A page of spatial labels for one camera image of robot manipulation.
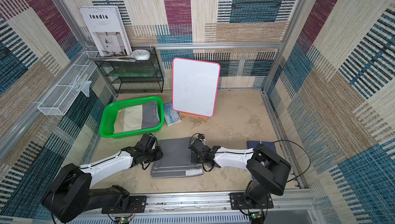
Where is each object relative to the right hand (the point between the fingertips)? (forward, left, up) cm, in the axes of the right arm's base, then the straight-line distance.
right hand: (193, 155), depth 88 cm
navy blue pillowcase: (+7, -35, -3) cm, 36 cm away
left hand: (+1, +17, 0) cm, 17 cm away
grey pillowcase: (+25, +28, +4) cm, 38 cm away
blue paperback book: (+27, +15, 0) cm, 31 cm away
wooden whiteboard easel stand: (+24, +6, +5) cm, 26 cm away
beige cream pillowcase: (+22, +42, +4) cm, 47 cm away
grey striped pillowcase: (-4, +8, +5) cm, 11 cm away
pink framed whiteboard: (+33, -2, +22) cm, 40 cm away
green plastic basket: (+19, +54, +5) cm, 57 cm away
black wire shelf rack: (+39, +29, +25) cm, 55 cm away
